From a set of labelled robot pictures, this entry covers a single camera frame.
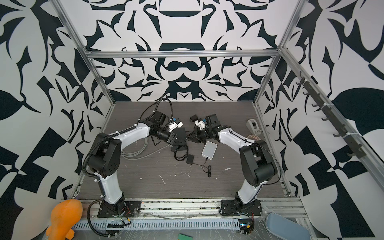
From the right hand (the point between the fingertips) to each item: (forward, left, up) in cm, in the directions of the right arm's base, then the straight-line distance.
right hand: (187, 137), depth 85 cm
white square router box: (-2, -13, -11) cm, 17 cm away
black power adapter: (-8, -1, -13) cm, 15 cm away
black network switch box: (-4, +6, 0) cm, 7 cm away
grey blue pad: (-41, -45, -14) cm, 62 cm away
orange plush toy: (-36, +53, -4) cm, 64 cm away
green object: (-43, +2, -12) cm, 45 cm away
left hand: (-2, +2, -1) cm, 3 cm away
